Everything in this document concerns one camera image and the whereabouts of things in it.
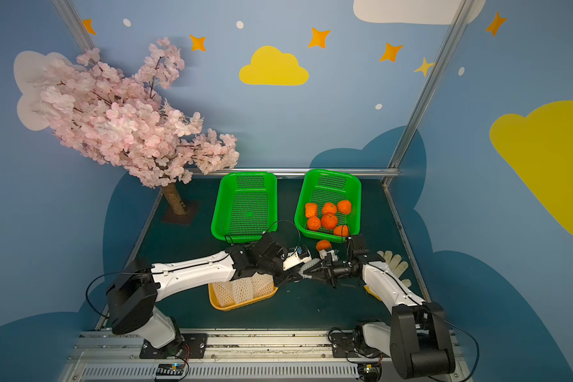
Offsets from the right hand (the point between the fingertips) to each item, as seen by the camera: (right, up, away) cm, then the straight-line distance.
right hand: (309, 272), depth 77 cm
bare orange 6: (+4, +14, +21) cm, 26 cm away
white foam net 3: (-16, -5, +4) cm, 18 cm away
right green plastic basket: (+10, +31, +41) cm, 52 cm away
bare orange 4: (+18, +21, +27) cm, 39 cm away
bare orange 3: (+10, +15, +22) cm, 28 cm away
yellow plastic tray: (-32, -11, +1) cm, 33 cm away
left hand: (-3, +1, +2) cm, 3 cm away
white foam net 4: (0, +2, +2) cm, 3 cm away
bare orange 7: (+11, +21, +27) cm, 36 cm away
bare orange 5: (+15, +11, +18) cm, 26 cm away
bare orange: (+7, +6, +17) cm, 19 cm away
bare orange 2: (+3, +20, +27) cm, 34 cm away
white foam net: (-22, -5, -1) cm, 23 cm away
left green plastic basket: (-27, +21, +35) cm, 49 cm away
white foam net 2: (-29, -8, +3) cm, 30 cm away
